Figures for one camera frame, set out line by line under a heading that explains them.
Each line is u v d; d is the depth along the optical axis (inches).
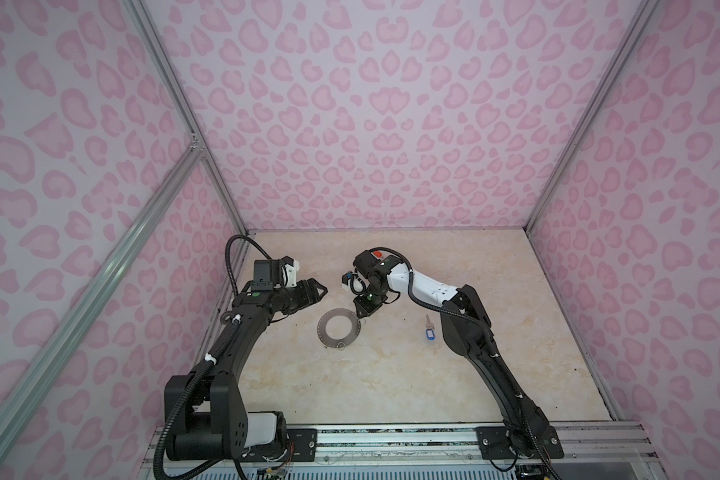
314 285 30.7
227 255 26.0
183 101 32.7
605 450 28.7
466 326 23.6
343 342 35.6
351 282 35.1
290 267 31.2
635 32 28.3
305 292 29.5
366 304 34.5
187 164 33.2
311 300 29.6
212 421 16.1
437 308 21.6
